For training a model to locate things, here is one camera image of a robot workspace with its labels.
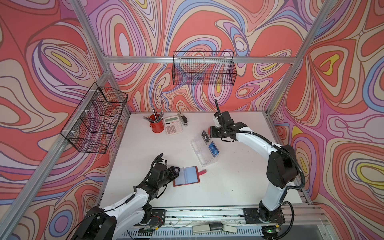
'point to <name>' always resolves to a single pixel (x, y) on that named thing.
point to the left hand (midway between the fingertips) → (181, 169)
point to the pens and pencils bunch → (155, 119)
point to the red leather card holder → (188, 175)
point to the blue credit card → (213, 148)
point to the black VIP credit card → (205, 136)
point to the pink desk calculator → (172, 125)
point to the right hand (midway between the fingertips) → (212, 135)
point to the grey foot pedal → (212, 227)
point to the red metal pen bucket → (157, 125)
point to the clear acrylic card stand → (203, 154)
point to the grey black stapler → (183, 119)
